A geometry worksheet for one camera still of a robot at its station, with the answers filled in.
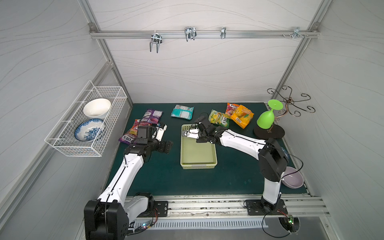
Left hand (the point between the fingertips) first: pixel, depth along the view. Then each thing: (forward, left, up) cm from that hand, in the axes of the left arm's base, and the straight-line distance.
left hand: (164, 140), depth 82 cm
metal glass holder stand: (+17, -73, -14) cm, 76 cm away
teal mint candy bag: (+34, -7, -13) cm, 37 cm away
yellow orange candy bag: (+28, -51, -10) cm, 59 cm away
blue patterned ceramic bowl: (-6, +30, +18) cm, 35 cm away
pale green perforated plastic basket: (-2, -18, -14) cm, 23 cm away
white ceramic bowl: (+8, +32, +18) cm, 38 cm away
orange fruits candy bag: (+38, -44, -12) cm, 59 cm away
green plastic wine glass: (+10, -56, +8) cm, 58 cm away
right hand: (+10, -18, -1) cm, 21 cm away
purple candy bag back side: (+29, +16, -13) cm, 35 cm away
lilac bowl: (-15, -73, -15) cm, 76 cm away
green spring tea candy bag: (+28, -35, -14) cm, 47 cm away
